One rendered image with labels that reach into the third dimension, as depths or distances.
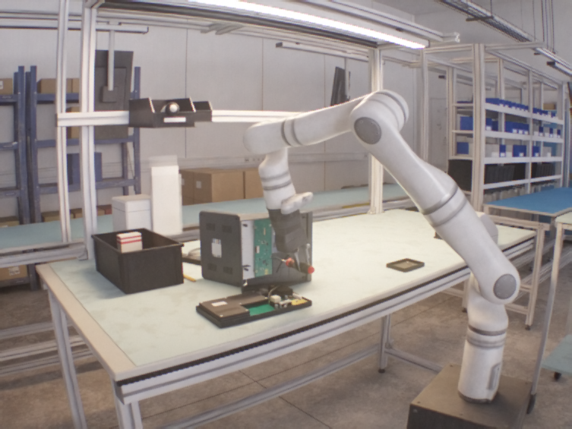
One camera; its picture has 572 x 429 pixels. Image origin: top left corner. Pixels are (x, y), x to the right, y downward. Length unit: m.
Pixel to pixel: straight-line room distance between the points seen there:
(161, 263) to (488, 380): 0.91
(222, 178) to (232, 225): 3.48
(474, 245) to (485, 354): 0.26
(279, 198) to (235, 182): 3.78
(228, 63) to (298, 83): 1.20
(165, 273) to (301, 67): 5.67
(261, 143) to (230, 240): 0.37
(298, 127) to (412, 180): 0.27
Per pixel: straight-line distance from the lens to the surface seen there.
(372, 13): 1.95
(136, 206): 1.61
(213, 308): 1.11
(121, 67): 2.98
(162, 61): 5.64
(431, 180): 0.87
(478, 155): 3.75
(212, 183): 4.72
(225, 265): 1.35
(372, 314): 1.32
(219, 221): 1.34
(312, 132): 0.97
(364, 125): 0.85
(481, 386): 1.08
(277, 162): 1.09
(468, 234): 0.92
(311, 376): 2.53
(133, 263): 1.31
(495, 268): 0.96
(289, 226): 1.12
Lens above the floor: 1.42
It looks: 10 degrees down
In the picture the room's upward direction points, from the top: straight up
